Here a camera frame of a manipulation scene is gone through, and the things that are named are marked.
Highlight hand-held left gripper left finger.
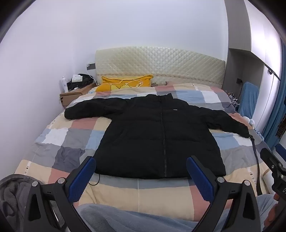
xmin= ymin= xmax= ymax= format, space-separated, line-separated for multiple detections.
xmin=22 ymin=156 xmax=96 ymax=232

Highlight person's right hand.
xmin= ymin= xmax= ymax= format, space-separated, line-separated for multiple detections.
xmin=264 ymin=193 xmax=286 ymax=232

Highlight blue towel covered chair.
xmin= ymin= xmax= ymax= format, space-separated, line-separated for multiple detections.
xmin=237 ymin=81 xmax=260 ymax=118

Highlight wooden nightstand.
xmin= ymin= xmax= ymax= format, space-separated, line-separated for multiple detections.
xmin=60 ymin=84 xmax=97 ymax=109

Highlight white charging cable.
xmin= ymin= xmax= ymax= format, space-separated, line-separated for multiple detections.
xmin=87 ymin=67 xmax=98 ymax=86

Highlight black strap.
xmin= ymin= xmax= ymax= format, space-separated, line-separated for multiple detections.
xmin=249 ymin=134 xmax=262 ymax=196

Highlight black puffer jacket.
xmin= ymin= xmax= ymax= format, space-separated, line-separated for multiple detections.
xmin=64 ymin=94 xmax=250 ymax=179

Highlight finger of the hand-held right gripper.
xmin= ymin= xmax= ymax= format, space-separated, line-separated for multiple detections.
xmin=260 ymin=148 xmax=286 ymax=175

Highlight person's legs in pants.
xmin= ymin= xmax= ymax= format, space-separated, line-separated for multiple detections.
xmin=76 ymin=194 xmax=277 ymax=232

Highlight white wardrobe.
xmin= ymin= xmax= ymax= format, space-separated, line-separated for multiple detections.
xmin=243 ymin=0 xmax=283 ymax=132

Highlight checkered patchwork quilt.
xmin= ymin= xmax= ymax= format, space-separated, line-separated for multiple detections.
xmin=14 ymin=83 xmax=275 ymax=221

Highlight blue curtain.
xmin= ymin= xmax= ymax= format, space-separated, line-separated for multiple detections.
xmin=262 ymin=67 xmax=286 ymax=150

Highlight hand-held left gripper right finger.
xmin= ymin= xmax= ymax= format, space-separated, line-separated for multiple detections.
xmin=186 ymin=155 xmax=262 ymax=232

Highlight thin white earphone cable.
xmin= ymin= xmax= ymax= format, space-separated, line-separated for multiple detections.
xmin=116 ymin=78 xmax=144 ymax=90

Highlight white plush balls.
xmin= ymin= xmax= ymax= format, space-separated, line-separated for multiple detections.
xmin=243 ymin=116 xmax=256 ymax=129

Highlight grey fleece cloth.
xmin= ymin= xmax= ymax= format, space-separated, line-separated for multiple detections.
xmin=0 ymin=174 xmax=56 ymax=232

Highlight cream quilted headboard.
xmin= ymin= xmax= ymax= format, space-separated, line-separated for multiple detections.
xmin=95 ymin=46 xmax=226 ymax=88

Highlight thin black cable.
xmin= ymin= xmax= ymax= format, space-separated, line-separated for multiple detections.
xmin=88 ymin=173 xmax=100 ymax=185

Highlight yellow pillow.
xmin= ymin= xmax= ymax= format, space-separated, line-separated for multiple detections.
xmin=96 ymin=75 xmax=154 ymax=92

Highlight black cloth bundle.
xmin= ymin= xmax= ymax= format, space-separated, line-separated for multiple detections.
xmin=66 ymin=74 xmax=95 ymax=91

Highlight white bottle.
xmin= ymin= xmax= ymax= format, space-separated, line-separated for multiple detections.
xmin=61 ymin=76 xmax=69 ymax=93

